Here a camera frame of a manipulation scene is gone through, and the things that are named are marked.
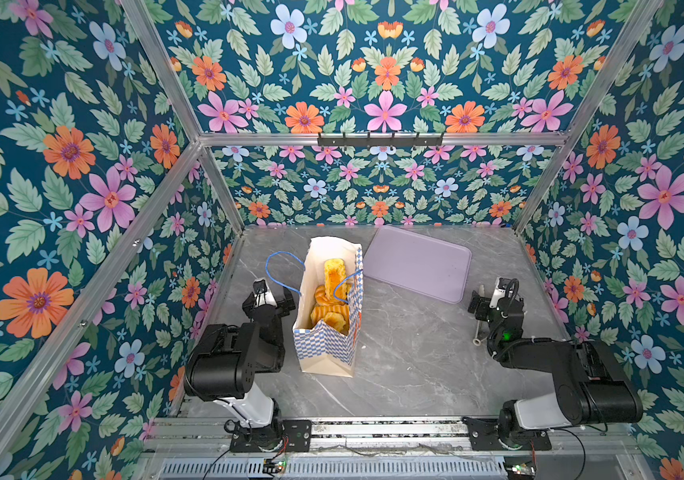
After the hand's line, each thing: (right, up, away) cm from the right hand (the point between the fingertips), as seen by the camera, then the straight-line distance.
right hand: (491, 293), depth 92 cm
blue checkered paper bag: (-50, -12, -17) cm, 54 cm away
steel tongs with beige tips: (-7, -13, -7) cm, 17 cm away
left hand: (-69, +4, -3) cm, 69 cm away
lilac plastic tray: (-20, +9, +16) cm, 27 cm away
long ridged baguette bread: (-53, -5, -6) cm, 54 cm away
